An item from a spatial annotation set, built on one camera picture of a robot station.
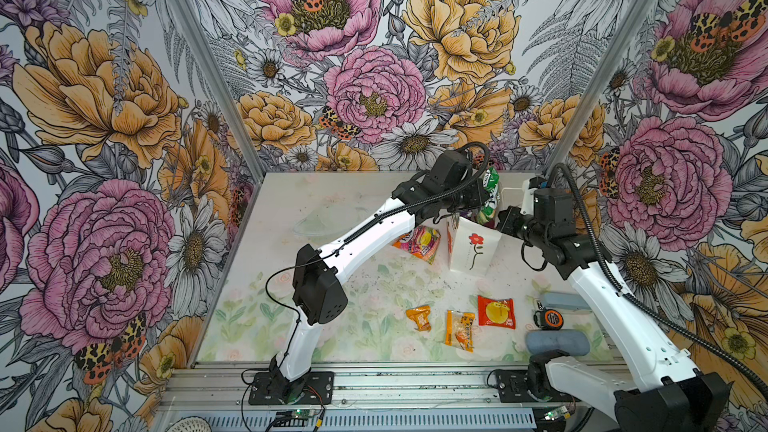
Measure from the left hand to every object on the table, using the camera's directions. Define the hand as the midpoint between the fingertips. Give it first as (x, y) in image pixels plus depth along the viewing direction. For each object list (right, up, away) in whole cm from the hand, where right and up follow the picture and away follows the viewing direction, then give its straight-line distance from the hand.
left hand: (487, 203), depth 75 cm
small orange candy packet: (-16, -32, +10) cm, 37 cm away
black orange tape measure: (+19, -32, +7) cm, 37 cm away
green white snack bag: (+1, +5, 0) cm, 5 cm away
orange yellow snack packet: (-5, -34, +7) cm, 36 cm away
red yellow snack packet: (+6, -31, +11) cm, 33 cm away
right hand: (+3, -5, +2) cm, 6 cm away
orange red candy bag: (-14, -13, +22) cm, 29 cm away
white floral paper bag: (-2, -11, +6) cm, 13 cm away
